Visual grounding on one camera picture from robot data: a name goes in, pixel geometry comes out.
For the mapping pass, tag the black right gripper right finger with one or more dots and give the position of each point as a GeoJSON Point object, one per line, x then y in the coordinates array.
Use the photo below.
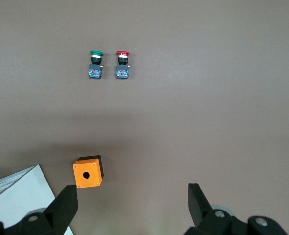
{"type": "Point", "coordinates": [200, 210]}

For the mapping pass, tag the orange button enclosure box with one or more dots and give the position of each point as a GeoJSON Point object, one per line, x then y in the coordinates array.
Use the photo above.
{"type": "Point", "coordinates": [93, 176]}

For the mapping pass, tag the red mushroom push button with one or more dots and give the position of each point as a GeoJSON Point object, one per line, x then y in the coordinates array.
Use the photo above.
{"type": "Point", "coordinates": [122, 73]}

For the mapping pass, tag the brown table mat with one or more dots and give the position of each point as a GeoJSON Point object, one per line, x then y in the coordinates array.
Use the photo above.
{"type": "Point", "coordinates": [183, 110]}

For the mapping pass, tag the white plastic drawer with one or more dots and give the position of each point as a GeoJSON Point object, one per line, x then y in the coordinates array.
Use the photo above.
{"type": "Point", "coordinates": [0, 191]}

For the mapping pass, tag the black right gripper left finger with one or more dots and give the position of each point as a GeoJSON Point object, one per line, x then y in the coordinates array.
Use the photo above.
{"type": "Point", "coordinates": [63, 205]}

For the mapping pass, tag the green mushroom push button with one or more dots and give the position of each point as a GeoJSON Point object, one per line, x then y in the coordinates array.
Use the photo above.
{"type": "Point", "coordinates": [95, 72]}

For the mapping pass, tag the white drawer cabinet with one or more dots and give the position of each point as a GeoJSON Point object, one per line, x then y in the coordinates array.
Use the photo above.
{"type": "Point", "coordinates": [17, 203]}

